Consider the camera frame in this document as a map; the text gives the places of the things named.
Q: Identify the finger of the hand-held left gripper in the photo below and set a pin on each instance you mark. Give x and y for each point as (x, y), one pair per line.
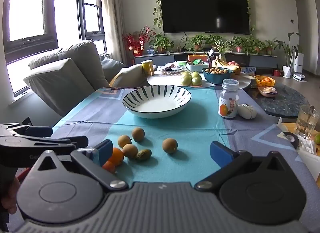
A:
(62, 141)
(40, 131)

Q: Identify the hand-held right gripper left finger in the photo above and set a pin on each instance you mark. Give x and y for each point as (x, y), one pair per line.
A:
(104, 149)

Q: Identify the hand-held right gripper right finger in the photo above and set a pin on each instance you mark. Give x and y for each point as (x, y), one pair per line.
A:
(221, 153)

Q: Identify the orange tangerine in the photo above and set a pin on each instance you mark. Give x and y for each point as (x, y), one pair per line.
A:
(116, 157)
(109, 167)

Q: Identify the brown kiwi fruit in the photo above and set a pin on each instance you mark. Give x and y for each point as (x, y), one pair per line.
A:
(138, 134)
(170, 145)
(129, 150)
(124, 141)

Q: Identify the small green fruit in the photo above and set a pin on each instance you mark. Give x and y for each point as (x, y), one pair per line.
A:
(142, 154)

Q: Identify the striped white ceramic bowl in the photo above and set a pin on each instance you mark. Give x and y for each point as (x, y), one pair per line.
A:
(156, 102)

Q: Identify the person's left hand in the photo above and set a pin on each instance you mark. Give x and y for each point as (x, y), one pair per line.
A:
(10, 195)

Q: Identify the blue patterned tablecloth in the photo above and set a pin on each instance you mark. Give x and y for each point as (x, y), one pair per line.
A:
(195, 127)

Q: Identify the white oval device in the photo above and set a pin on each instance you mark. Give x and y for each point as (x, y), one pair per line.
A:
(246, 111)

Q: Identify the clear jar with orange label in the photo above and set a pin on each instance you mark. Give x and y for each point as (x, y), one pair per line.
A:
(228, 100)

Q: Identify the grey sofa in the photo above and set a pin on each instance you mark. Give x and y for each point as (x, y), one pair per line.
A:
(65, 72)

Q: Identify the orange apple tray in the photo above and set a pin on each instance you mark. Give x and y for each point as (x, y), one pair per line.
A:
(200, 85)

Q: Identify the black tape roll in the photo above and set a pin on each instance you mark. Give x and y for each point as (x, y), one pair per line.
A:
(291, 139)

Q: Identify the yellow plate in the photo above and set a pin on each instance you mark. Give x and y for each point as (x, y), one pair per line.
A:
(288, 126)

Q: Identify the teal bowl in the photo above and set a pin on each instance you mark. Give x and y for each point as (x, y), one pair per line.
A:
(217, 79)

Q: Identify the green apple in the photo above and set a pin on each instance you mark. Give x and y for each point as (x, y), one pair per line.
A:
(195, 74)
(186, 74)
(196, 81)
(186, 80)

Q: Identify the pink dish with packets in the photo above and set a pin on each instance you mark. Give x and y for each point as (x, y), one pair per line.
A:
(267, 92)

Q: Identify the beige pillow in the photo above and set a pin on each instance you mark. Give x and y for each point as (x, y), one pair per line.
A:
(130, 76)

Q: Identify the orange mesh basket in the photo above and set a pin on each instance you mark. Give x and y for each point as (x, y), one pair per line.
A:
(260, 82)

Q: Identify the dark marble round table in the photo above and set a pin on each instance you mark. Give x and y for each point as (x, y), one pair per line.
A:
(285, 102)

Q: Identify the grey cushion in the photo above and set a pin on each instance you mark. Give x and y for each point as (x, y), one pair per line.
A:
(111, 66)

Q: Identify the pile of brown longans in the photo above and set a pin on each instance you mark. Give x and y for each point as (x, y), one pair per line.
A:
(217, 70)

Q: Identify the pile of small tangerines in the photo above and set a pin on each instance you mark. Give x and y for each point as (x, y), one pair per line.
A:
(267, 79)

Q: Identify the blue printed box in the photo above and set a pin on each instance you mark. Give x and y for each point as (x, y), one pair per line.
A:
(248, 70)

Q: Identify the light teal container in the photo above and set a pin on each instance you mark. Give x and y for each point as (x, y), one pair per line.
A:
(196, 68)

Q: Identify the bunch of yellow bananas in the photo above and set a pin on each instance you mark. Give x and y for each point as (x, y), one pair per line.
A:
(221, 63)

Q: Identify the clear glass cup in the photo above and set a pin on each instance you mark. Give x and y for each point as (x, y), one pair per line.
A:
(305, 121)

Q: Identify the red peach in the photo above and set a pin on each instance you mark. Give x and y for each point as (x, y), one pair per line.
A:
(233, 63)

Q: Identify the white round table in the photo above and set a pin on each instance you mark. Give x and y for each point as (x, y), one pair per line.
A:
(165, 80)

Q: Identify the yellow tin can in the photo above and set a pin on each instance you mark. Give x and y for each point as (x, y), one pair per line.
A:
(148, 68)

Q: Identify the green snack packet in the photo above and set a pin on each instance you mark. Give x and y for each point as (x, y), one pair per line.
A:
(197, 61)

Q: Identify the glass plate of snacks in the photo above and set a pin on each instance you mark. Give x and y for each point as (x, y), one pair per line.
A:
(172, 69)

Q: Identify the green lime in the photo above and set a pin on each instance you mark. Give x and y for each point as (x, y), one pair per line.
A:
(317, 138)

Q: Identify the red flower pot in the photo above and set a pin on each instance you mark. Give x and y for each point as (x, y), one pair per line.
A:
(278, 73)

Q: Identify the orange plastic box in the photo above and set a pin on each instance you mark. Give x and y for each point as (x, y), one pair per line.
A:
(196, 56)

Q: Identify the spider plant in vase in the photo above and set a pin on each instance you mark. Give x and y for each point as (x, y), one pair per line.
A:
(222, 50)

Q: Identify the dark television cabinet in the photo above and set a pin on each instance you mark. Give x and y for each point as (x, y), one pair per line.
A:
(160, 59)

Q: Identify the blue white porcelain ornament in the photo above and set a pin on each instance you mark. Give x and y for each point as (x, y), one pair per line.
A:
(150, 51)

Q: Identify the white robot vacuum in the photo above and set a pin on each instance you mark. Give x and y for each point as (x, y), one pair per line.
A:
(299, 77)

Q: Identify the potted green plant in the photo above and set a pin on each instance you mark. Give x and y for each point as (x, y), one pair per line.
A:
(255, 44)
(161, 42)
(269, 45)
(197, 40)
(212, 39)
(238, 42)

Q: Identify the red berry decoration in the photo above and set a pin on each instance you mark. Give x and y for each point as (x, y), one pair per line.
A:
(136, 39)

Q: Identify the tall plant in white pot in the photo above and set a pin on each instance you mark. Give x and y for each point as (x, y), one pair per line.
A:
(287, 55)

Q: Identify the white robot vacuum dock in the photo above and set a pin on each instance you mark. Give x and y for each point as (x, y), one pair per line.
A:
(299, 62)

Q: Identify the large black framed window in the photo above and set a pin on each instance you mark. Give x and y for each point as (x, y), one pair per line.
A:
(27, 5)

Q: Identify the beige curtain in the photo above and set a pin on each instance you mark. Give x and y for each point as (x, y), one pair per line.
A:
(112, 17)

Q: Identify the narrow black framed window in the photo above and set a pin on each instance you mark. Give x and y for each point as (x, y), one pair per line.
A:
(91, 5)

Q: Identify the black wall television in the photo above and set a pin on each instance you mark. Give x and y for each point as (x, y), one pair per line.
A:
(205, 8)

